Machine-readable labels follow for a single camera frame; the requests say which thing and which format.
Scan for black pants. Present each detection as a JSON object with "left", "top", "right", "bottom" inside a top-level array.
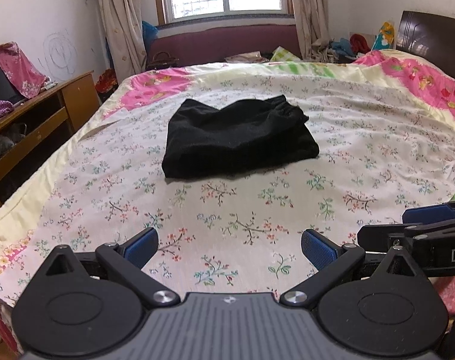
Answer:
[{"left": 161, "top": 95, "right": 319, "bottom": 180}]

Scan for floral bed quilt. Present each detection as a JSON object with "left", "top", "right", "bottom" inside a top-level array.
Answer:
[{"left": 0, "top": 50, "right": 455, "bottom": 351}]

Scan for wooden TV cabinet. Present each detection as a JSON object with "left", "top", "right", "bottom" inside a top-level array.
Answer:
[{"left": 0, "top": 72, "right": 100, "bottom": 207}]

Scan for dark wooden headboard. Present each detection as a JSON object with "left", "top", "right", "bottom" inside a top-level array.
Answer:
[{"left": 396, "top": 10, "right": 455, "bottom": 79}]

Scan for red bag on floor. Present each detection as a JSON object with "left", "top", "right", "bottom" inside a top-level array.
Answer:
[{"left": 95, "top": 68, "right": 119, "bottom": 96}]

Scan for colourful toy bag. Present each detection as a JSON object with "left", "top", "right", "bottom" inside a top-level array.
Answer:
[{"left": 372, "top": 21, "right": 395, "bottom": 50}]

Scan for pile of clothes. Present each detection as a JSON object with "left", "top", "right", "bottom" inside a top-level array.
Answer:
[{"left": 311, "top": 33, "right": 371, "bottom": 63}]

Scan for brown handbag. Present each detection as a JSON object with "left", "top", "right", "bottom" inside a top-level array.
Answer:
[{"left": 145, "top": 51, "right": 179, "bottom": 71}]

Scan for pink floral cover cloth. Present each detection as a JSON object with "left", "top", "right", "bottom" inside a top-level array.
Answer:
[{"left": 0, "top": 42, "right": 48, "bottom": 99}]

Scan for green checkered cloth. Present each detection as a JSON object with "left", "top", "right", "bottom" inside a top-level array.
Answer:
[{"left": 270, "top": 46, "right": 302, "bottom": 62}]

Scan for blue bag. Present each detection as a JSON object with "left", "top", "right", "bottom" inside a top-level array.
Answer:
[{"left": 142, "top": 20, "right": 158, "bottom": 52}]

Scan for right beige curtain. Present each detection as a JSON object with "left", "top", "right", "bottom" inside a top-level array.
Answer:
[{"left": 293, "top": 0, "right": 331, "bottom": 62}]

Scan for beige curtain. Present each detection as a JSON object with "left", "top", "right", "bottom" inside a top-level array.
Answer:
[
  {"left": 293, "top": 0, "right": 331, "bottom": 62},
  {"left": 98, "top": 0, "right": 147, "bottom": 82}
]

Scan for left beige curtain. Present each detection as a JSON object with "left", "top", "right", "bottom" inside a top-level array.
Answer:
[{"left": 98, "top": 0, "right": 147, "bottom": 82}]

